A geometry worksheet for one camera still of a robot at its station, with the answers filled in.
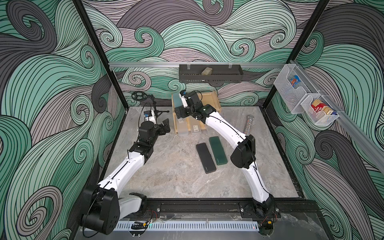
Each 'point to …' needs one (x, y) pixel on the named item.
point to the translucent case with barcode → (195, 127)
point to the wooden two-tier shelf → (211, 98)
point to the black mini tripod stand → (141, 96)
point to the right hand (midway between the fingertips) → (184, 107)
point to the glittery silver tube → (248, 126)
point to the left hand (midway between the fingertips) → (160, 118)
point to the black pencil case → (207, 159)
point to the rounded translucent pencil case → (183, 129)
